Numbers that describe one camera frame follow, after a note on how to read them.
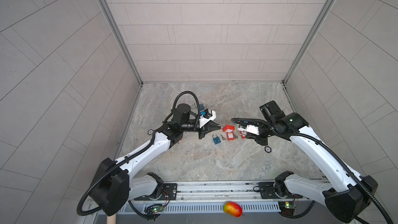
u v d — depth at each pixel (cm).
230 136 88
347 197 36
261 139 63
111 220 62
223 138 89
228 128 68
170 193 70
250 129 62
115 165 40
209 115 58
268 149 84
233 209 64
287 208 68
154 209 65
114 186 38
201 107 102
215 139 87
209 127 64
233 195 71
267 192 71
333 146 78
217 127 67
